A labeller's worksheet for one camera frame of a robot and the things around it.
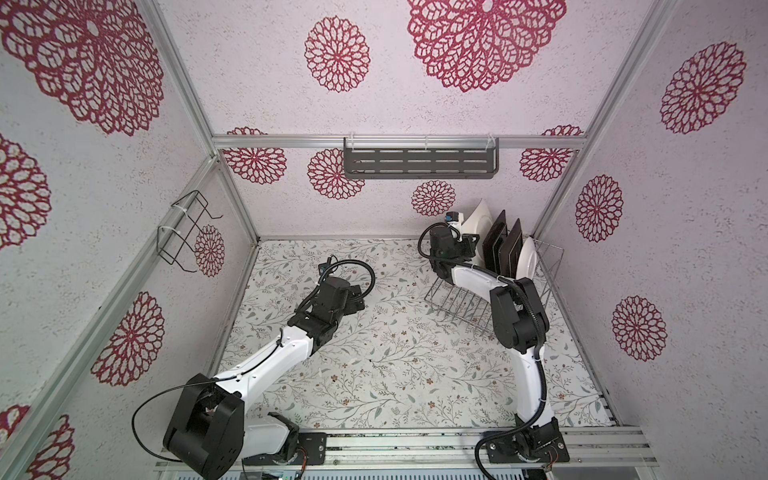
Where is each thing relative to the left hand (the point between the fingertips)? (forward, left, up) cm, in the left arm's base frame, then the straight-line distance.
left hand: (344, 297), depth 86 cm
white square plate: (+23, -41, +6) cm, 48 cm away
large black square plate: (+17, -46, +4) cm, 50 cm away
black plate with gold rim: (+13, -50, +5) cm, 52 cm away
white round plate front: (+13, -57, 0) cm, 59 cm away
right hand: (+20, -42, +5) cm, 47 cm away
